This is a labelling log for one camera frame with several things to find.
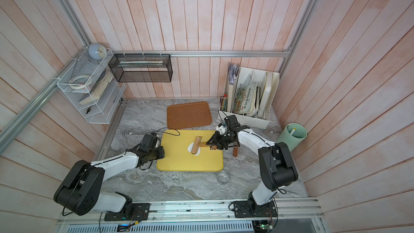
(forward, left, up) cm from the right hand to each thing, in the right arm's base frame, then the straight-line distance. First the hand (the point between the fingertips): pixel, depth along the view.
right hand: (208, 143), depth 88 cm
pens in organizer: (+25, -9, +7) cm, 27 cm away
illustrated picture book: (+27, -23, +8) cm, 36 cm away
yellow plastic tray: (-5, +18, -9) cm, 21 cm away
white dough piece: (0, +11, -6) cm, 13 cm away
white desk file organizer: (+32, -34, +18) cm, 50 cm away
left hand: (-3, +27, -7) cm, 28 cm away
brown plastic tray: (+26, +15, -7) cm, 31 cm away
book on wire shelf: (+15, +56, +26) cm, 64 cm away
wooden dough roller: (+2, +6, -4) cm, 8 cm away
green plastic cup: (+6, -48, +1) cm, 48 cm away
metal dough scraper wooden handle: (-4, -15, -1) cm, 15 cm away
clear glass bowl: (-15, -8, -8) cm, 19 cm away
